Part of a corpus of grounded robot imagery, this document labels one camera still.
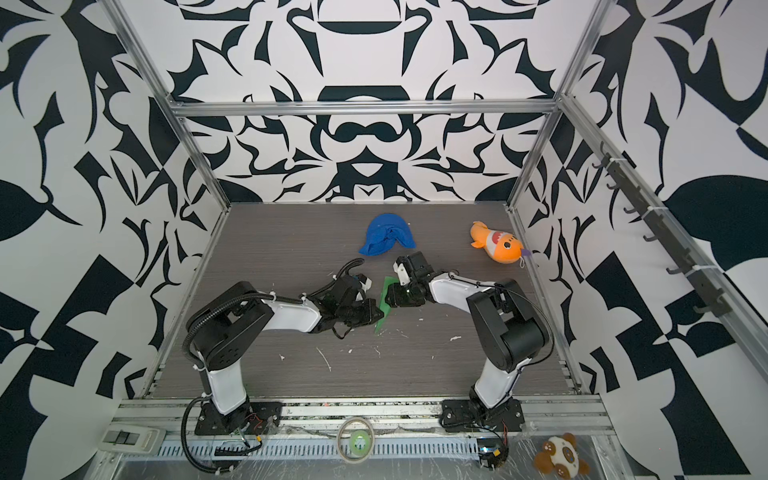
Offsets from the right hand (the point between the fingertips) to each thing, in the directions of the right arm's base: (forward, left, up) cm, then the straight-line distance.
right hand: (394, 297), depth 93 cm
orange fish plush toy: (+15, -35, +5) cm, 38 cm away
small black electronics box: (-39, -22, -3) cm, 45 cm away
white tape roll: (-38, +14, 0) cm, 40 cm away
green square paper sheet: (-3, +3, 0) cm, 5 cm away
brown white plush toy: (-40, -36, +1) cm, 54 cm away
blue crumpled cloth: (+23, +3, +5) cm, 24 cm away
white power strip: (-36, +62, +2) cm, 71 cm away
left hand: (-4, +2, +1) cm, 5 cm away
